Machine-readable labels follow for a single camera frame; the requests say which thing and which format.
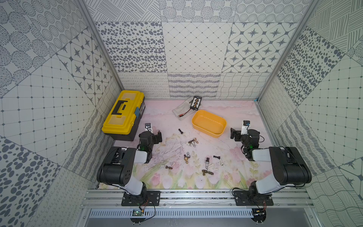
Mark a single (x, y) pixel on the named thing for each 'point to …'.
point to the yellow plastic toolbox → (124, 117)
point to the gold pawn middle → (186, 159)
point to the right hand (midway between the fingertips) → (238, 130)
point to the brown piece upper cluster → (190, 141)
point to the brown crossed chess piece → (203, 174)
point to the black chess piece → (218, 157)
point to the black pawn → (182, 133)
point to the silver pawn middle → (188, 156)
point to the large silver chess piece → (207, 162)
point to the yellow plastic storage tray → (209, 123)
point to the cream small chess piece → (216, 169)
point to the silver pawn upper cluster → (193, 142)
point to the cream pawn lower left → (174, 163)
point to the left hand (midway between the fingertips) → (151, 130)
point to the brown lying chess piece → (209, 172)
